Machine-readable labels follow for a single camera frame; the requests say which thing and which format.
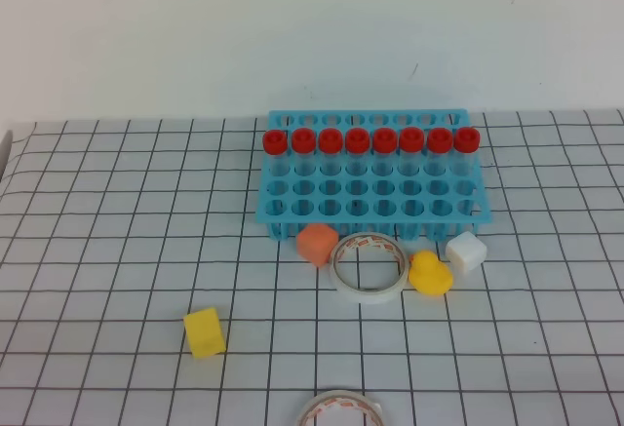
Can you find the red capped test tube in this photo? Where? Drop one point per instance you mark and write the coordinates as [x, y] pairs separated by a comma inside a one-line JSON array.
[[466, 143]]

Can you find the blue test tube rack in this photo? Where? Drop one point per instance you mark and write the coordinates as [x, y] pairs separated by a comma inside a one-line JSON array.
[[295, 192]]

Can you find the orange foam cube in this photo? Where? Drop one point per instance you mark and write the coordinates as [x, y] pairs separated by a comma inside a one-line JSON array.
[[315, 243]]

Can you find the white tape roll upper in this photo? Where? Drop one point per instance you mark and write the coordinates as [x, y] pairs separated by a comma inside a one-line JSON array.
[[369, 240]]

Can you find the white tape roll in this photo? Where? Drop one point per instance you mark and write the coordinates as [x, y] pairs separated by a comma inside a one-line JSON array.
[[369, 240], [342, 399]]

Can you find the yellow rubber duck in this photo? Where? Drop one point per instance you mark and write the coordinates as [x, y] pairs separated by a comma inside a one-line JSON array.
[[429, 275]]

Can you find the white foam cube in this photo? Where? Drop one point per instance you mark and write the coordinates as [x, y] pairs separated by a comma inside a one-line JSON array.
[[465, 252]]

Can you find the yellow foam cube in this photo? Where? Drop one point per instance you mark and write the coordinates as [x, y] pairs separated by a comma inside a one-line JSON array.
[[204, 334]]

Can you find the white tape roll lower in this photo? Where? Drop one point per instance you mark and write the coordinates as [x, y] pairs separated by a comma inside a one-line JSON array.
[[342, 399]]

